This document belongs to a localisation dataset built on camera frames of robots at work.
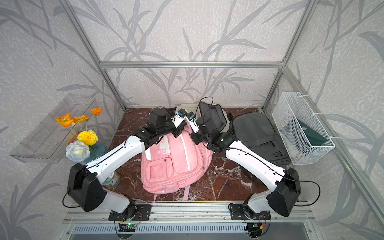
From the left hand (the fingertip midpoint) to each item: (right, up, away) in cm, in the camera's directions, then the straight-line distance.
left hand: (185, 120), depth 79 cm
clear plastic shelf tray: (-58, -10, -14) cm, 61 cm away
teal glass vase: (-48, -16, +1) cm, 51 cm away
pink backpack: (-5, -22, -1) cm, 23 cm away
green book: (+57, -8, -16) cm, 59 cm away
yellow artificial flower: (-43, -8, -12) cm, 45 cm away
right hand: (+4, -4, -3) cm, 6 cm away
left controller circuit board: (-29, -52, -6) cm, 60 cm away
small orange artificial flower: (-44, +5, -5) cm, 44 cm away
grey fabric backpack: (+46, -8, +24) cm, 52 cm away
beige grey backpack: (+20, +5, +37) cm, 42 cm away
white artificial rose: (-42, -12, -19) cm, 47 cm away
